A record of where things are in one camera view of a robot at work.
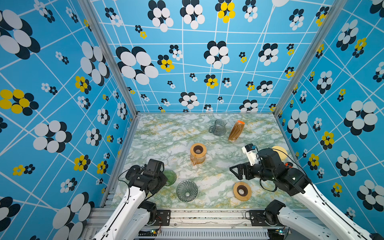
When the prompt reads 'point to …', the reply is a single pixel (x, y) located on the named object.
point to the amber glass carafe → (197, 160)
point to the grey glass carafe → (219, 128)
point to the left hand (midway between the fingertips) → (166, 179)
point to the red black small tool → (288, 165)
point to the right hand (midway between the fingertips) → (237, 167)
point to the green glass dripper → (171, 176)
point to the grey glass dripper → (187, 190)
